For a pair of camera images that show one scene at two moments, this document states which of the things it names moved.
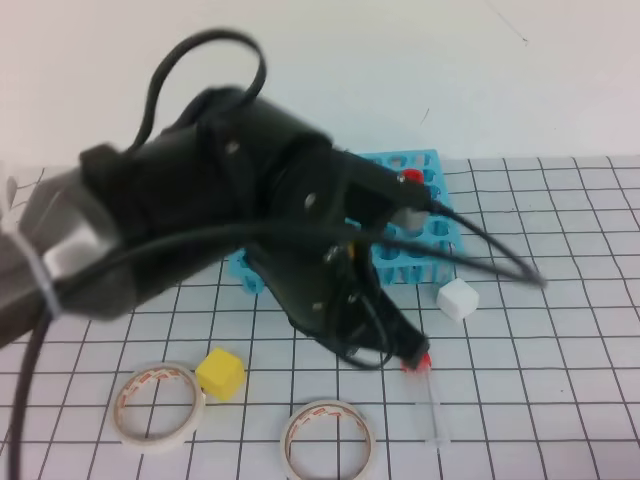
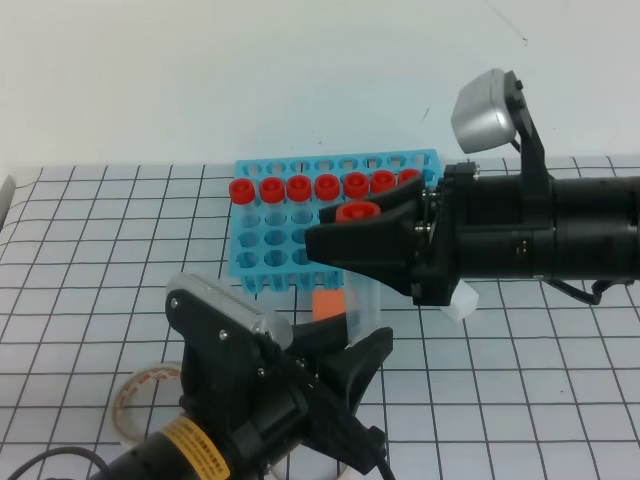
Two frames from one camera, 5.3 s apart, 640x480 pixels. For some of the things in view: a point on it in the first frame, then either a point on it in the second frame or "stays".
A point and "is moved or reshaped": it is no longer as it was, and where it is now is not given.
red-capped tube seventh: (414, 175) stays
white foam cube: (457, 299) stays
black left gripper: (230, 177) to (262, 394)
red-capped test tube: (434, 424) is moved or reshaped
